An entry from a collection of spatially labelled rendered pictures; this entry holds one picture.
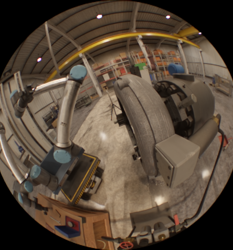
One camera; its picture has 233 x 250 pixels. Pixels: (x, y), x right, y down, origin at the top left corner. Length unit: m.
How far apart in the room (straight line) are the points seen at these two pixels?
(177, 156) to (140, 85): 0.23
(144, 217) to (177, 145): 0.91
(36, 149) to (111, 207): 1.06
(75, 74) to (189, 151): 0.58
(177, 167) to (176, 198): 0.89
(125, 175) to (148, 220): 0.69
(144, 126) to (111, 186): 0.95
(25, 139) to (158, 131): 1.04
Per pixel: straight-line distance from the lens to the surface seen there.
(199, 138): 0.25
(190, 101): 0.19
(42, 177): 0.83
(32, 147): 0.97
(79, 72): 0.52
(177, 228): 0.61
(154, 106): 0.22
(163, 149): 0.19
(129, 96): 0.25
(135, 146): 0.48
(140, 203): 0.98
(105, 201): 1.09
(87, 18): 8.67
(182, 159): 0.16
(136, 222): 1.04
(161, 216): 1.02
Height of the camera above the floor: 0.97
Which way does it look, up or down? 32 degrees down
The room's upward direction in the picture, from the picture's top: 25 degrees counter-clockwise
